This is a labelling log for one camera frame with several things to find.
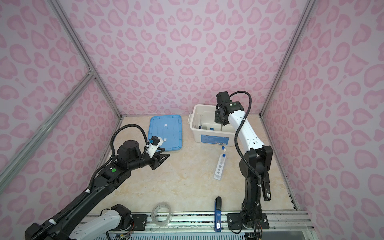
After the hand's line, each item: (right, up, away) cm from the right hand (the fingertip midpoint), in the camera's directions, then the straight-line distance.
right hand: (222, 117), depth 88 cm
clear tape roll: (-36, -49, -16) cm, 63 cm away
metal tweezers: (0, -6, +4) cm, 7 cm away
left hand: (-30, -17, -15) cm, 37 cm away
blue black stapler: (-5, -48, -16) cm, 50 cm away
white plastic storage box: (-10, -8, +5) cm, 14 cm away
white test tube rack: (-2, -29, 0) cm, 29 cm away
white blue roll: (-5, -7, +19) cm, 21 cm away
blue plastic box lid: (-37, -6, +25) cm, 45 cm away
